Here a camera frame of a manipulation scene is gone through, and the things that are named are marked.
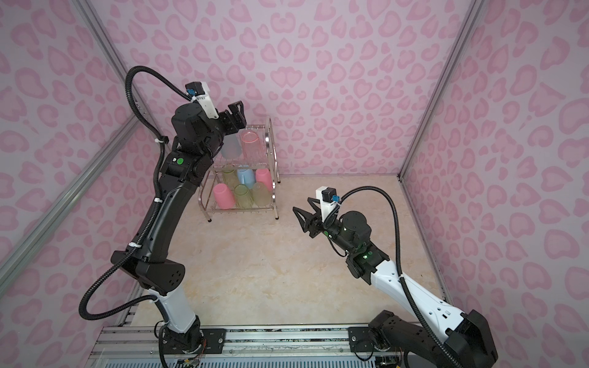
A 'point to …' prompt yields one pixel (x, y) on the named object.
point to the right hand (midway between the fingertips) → (301, 203)
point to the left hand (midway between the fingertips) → (229, 99)
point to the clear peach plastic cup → (254, 145)
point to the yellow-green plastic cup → (261, 196)
